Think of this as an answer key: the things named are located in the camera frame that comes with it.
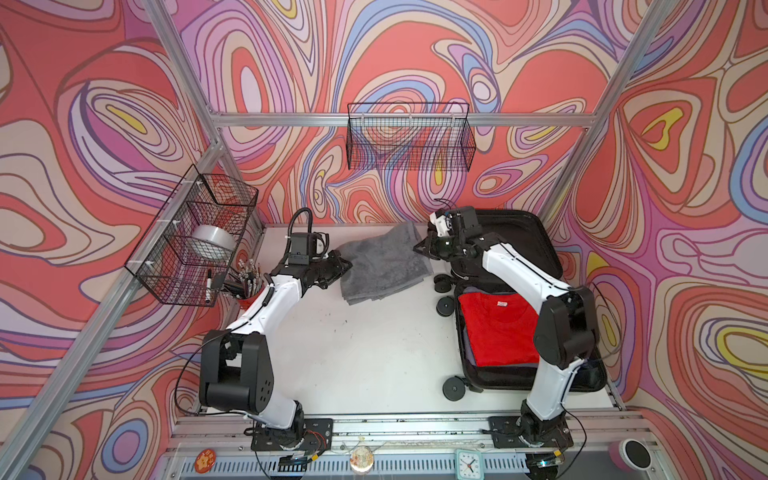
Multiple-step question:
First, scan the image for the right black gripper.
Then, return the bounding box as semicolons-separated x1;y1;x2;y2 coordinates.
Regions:
414;231;465;261

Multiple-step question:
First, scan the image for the grey towel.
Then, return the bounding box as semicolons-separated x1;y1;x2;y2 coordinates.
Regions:
338;223;433;305

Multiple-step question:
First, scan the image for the black suitcase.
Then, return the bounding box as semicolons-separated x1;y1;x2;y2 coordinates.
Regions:
427;208;607;403

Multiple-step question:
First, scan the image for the red t-shirt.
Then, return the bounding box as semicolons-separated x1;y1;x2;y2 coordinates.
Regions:
459;291;540;367

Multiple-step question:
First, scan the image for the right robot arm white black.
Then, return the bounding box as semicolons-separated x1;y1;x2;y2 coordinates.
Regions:
423;207;599;430

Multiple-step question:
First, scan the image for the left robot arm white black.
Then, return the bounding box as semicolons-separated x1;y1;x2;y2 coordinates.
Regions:
199;250;352;430

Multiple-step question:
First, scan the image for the red pen cup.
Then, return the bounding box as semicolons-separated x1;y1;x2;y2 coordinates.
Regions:
236;281;269;311

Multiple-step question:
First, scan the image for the round clear badge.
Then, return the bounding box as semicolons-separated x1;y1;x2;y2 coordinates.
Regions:
349;446;375;475

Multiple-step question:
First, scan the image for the red round sticker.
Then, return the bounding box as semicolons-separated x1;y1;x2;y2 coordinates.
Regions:
193;448;217;475

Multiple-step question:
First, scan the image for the small teal clock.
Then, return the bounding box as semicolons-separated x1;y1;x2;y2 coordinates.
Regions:
455;449;485;480

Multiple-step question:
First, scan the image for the pink tape roll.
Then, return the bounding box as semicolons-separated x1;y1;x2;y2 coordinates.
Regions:
608;438;653;472

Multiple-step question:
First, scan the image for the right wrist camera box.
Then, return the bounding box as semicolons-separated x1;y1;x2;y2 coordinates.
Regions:
429;210;453;238

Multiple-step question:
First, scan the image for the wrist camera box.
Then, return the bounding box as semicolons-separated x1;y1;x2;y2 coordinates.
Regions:
429;210;453;238
288;232;329;265

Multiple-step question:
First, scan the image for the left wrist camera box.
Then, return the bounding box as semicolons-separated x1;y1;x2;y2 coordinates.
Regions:
288;232;329;265

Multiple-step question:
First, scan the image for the back black wire basket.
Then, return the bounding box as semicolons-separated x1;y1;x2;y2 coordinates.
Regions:
346;100;477;172

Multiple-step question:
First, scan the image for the black wire basket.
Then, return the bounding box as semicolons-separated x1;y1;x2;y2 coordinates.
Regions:
124;166;258;307
346;100;477;172

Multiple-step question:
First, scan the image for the silver duct tape roll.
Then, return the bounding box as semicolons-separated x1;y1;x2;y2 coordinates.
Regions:
189;225;236;262

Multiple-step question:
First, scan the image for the left black wire basket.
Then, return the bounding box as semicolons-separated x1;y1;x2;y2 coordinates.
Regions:
124;166;258;307

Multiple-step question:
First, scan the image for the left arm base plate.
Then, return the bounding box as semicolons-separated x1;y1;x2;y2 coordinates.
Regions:
244;417;334;454

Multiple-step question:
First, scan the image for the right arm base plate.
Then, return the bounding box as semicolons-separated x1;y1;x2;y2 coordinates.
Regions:
487;414;574;450

